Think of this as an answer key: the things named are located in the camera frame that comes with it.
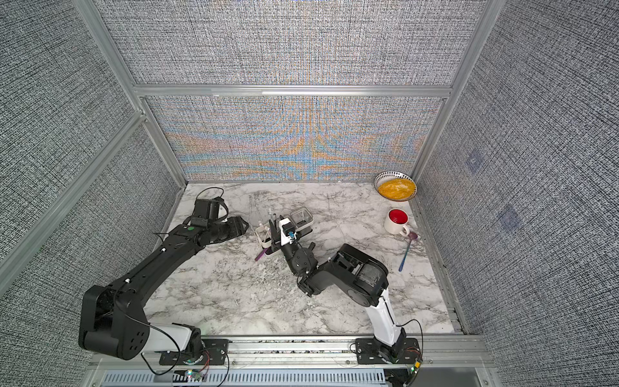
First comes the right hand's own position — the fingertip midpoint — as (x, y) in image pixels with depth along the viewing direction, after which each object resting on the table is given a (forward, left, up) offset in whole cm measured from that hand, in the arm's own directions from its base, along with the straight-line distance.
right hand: (276, 213), depth 81 cm
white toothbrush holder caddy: (-5, +5, -12) cm, 14 cm away
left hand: (0, +11, -6) cm, 13 cm away
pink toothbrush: (0, +6, -11) cm, 12 cm away
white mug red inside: (+6, -46, -15) cm, 48 cm away
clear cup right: (+9, -8, -17) cm, 21 cm away
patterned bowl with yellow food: (+26, -50, -16) cm, 59 cm away
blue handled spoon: (+4, -54, -21) cm, 58 cm away
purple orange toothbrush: (-5, +6, -18) cm, 20 cm away
